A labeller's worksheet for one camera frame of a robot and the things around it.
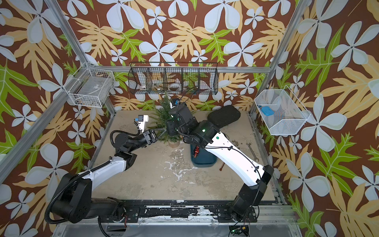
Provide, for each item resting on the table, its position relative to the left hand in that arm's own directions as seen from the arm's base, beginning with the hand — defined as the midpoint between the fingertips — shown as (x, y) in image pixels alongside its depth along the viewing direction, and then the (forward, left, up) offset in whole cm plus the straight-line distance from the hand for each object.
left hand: (166, 129), depth 69 cm
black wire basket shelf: (+45, -1, -1) cm, 45 cm away
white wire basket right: (+12, -64, -2) cm, 66 cm away
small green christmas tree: (+17, +8, -14) cm, 23 cm away
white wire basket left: (+30, +48, +2) cm, 57 cm away
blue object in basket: (+19, -57, -6) cm, 60 cm away
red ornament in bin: (+5, -16, -30) cm, 34 cm away
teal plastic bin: (0, -21, -30) cm, 36 cm away
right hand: (+3, -2, +3) cm, 5 cm away
